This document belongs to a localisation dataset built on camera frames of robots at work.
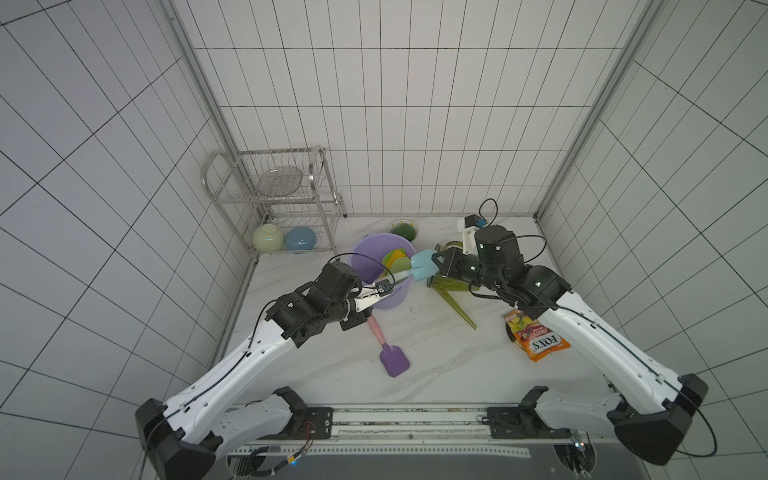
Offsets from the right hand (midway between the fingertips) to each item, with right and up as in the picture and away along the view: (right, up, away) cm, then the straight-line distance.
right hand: (419, 260), depth 69 cm
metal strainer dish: (-43, +24, +26) cm, 56 cm away
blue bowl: (-39, +5, +35) cm, 52 cm away
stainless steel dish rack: (-48, +19, +42) cm, 66 cm away
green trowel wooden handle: (-8, -1, +24) cm, 25 cm away
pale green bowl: (-49, +5, +32) cm, 59 cm away
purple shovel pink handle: (-5, -29, +14) cm, 33 cm away
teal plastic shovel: (+1, -1, +3) cm, 3 cm away
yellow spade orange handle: (-5, 0, +24) cm, 24 cm away
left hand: (-15, -11, +5) cm, 20 cm away
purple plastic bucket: (-14, 0, +23) cm, 27 cm away
